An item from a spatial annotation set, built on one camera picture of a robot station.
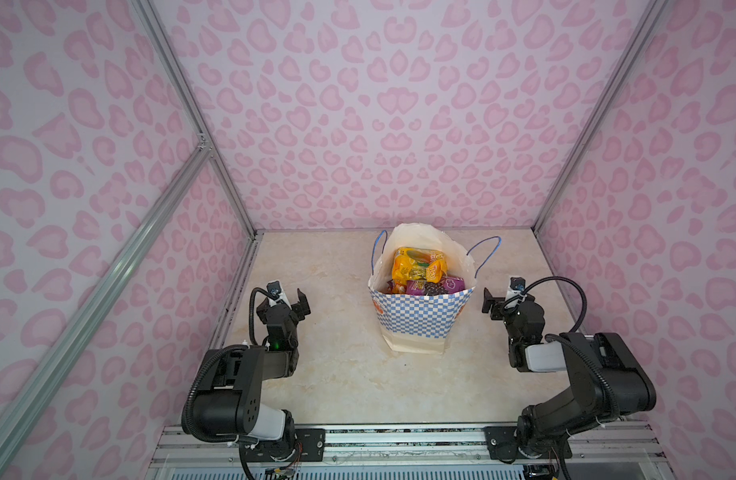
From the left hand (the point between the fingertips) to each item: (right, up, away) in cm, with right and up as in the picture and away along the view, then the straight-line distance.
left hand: (284, 290), depth 90 cm
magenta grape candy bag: (+47, +2, -8) cm, 48 cm away
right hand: (+66, +1, +1) cm, 66 cm away
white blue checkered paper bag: (+40, -8, -12) cm, 42 cm away
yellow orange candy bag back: (+38, +8, -4) cm, 39 cm away
